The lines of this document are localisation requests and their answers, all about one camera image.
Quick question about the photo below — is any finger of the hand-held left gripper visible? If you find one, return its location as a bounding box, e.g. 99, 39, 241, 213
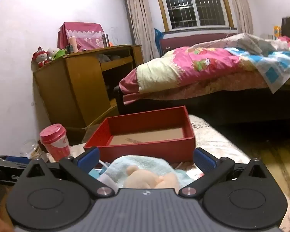
0, 153, 31, 168

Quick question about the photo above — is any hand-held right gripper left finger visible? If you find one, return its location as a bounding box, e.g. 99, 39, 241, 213
20, 147, 115, 197

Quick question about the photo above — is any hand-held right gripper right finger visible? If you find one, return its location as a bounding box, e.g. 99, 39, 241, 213
178, 147, 272, 197

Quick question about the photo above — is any red cardboard box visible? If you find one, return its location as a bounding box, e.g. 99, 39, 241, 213
83, 106, 196, 163

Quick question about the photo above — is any glass jar with gold lid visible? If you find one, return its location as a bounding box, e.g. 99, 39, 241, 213
19, 139, 49, 163

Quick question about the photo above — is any pink lidded cup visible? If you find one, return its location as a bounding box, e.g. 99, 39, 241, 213
39, 123, 72, 162

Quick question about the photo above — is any wooden desk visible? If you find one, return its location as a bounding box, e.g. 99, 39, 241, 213
32, 45, 144, 128

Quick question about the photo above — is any peach floral bed sheet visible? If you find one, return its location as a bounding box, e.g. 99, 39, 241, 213
123, 71, 281, 105

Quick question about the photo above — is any pink printed quilt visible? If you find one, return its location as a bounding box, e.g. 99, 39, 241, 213
118, 36, 290, 105

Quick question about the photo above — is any grey bundle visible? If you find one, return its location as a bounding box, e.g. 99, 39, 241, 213
98, 53, 126, 62

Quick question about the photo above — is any red snowman plush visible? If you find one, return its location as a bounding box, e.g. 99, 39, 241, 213
32, 46, 54, 68

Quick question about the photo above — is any green plush toy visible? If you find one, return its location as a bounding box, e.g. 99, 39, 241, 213
54, 49, 67, 60

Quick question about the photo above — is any white cat plush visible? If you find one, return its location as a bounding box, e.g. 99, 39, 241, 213
47, 47, 61, 61

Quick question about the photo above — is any pink bottle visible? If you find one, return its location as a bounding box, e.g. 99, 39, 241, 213
69, 36, 78, 53

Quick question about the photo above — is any blue checkered sheet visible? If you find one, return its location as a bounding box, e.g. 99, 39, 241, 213
196, 32, 290, 95

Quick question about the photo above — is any maroon headboard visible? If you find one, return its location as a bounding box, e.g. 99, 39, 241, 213
159, 32, 240, 57

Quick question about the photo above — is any pink cloth cover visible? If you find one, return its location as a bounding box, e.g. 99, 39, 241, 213
57, 22, 105, 52

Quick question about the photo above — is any blue bag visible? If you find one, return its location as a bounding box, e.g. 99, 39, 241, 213
154, 28, 165, 51

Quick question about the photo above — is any beige curtain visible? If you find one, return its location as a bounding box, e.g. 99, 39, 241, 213
123, 0, 160, 64
226, 0, 254, 35

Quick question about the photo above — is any window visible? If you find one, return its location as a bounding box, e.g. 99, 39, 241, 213
153, 0, 234, 32

